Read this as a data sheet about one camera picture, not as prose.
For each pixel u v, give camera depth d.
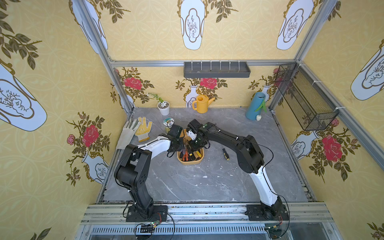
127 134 1.07
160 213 0.73
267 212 0.65
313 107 0.73
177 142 0.83
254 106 1.04
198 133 0.73
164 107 1.10
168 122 1.04
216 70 0.93
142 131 1.06
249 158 0.56
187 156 0.90
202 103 1.13
